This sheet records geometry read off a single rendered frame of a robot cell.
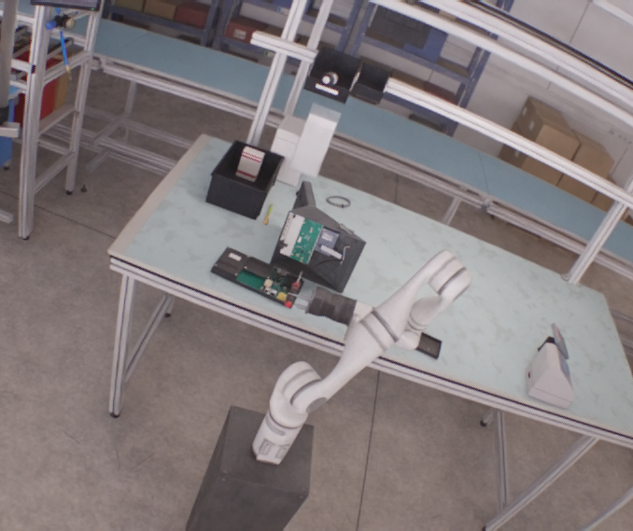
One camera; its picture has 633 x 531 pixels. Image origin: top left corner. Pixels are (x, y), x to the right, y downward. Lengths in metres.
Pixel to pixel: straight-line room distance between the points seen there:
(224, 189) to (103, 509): 1.31
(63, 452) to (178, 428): 0.54
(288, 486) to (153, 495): 0.96
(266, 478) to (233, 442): 0.13
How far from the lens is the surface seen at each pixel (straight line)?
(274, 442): 1.44
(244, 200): 1.97
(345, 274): 1.79
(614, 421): 2.14
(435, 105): 2.19
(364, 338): 1.28
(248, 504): 1.58
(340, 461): 2.68
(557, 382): 1.88
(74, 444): 2.45
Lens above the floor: 2.10
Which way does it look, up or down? 35 degrees down
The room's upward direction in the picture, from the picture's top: 22 degrees clockwise
